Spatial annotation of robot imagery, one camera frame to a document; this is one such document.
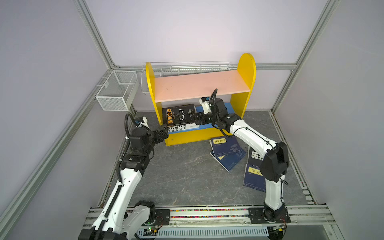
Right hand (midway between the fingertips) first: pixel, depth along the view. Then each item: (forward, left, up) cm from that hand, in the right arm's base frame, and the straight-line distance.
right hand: (196, 116), depth 84 cm
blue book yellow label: (-26, -33, -25) cm, 49 cm away
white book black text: (-2, +8, -8) cm, 12 cm away
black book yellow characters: (+5, +11, -4) cm, 13 cm away
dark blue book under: (-16, -19, -24) cm, 35 cm away
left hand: (-12, +18, +3) cm, 22 cm away
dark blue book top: (-6, -17, -21) cm, 28 cm away
